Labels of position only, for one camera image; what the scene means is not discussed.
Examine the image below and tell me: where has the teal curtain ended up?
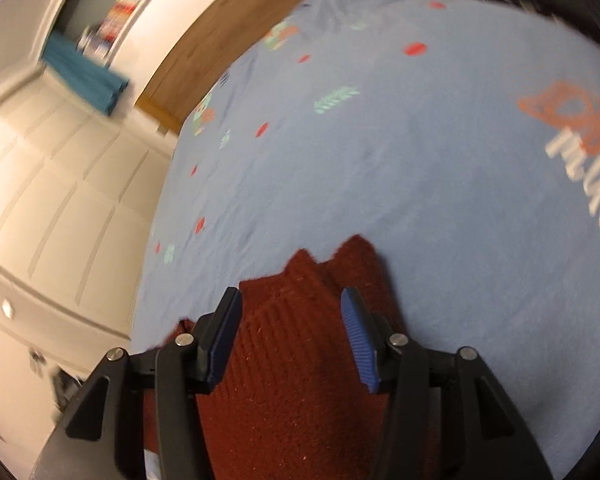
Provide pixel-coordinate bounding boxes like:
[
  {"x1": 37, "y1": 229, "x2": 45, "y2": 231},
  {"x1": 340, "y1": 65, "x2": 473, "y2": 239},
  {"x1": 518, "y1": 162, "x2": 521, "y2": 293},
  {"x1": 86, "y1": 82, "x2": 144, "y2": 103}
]
[{"x1": 42, "y1": 30, "x2": 131, "y2": 117}]

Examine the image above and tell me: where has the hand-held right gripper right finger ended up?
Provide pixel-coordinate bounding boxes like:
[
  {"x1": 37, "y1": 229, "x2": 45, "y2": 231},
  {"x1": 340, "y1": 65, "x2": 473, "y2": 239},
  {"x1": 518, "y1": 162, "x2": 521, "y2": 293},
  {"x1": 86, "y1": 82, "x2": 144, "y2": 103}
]
[{"x1": 340, "y1": 287, "x2": 556, "y2": 480}]

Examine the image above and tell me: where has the blue dragon print blanket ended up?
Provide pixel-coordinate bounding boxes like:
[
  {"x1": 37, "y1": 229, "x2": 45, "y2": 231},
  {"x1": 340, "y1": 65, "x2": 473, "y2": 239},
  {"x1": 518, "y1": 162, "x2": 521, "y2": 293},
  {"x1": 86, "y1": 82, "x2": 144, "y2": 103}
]
[{"x1": 130, "y1": 0, "x2": 600, "y2": 480}]

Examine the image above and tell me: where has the dark red knit sweater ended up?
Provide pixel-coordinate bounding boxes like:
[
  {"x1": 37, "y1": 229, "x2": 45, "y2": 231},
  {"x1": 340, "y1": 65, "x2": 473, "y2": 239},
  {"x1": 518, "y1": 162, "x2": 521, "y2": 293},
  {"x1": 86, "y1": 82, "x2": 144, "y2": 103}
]
[{"x1": 142, "y1": 234, "x2": 446, "y2": 480}]

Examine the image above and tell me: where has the wooden headboard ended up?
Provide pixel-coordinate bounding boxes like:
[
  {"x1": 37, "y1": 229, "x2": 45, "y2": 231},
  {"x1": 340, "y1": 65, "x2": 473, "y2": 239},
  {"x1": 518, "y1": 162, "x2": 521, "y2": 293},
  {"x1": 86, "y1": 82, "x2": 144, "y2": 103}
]
[{"x1": 135, "y1": 0, "x2": 346, "y2": 136}]

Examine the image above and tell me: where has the white wardrobe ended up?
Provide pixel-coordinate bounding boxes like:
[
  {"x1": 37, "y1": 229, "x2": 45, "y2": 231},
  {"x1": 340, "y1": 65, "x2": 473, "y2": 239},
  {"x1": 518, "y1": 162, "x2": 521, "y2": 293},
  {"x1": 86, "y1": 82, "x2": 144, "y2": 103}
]
[{"x1": 0, "y1": 60, "x2": 181, "y2": 441}]

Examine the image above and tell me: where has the row of colourful books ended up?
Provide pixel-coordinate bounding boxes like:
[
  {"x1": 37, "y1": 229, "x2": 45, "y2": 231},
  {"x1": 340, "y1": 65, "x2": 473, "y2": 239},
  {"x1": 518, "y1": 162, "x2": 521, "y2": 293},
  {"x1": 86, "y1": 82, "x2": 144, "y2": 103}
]
[{"x1": 80, "y1": 0, "x2": 181, "y2": 63}]

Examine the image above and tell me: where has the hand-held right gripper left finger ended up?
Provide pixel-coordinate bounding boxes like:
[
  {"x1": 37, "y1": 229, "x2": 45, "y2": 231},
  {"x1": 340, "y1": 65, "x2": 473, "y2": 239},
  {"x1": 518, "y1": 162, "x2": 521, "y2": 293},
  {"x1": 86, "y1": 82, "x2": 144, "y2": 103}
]
[{"x1": 30, "y1": 287, "x2": 244, "y2": 480}]

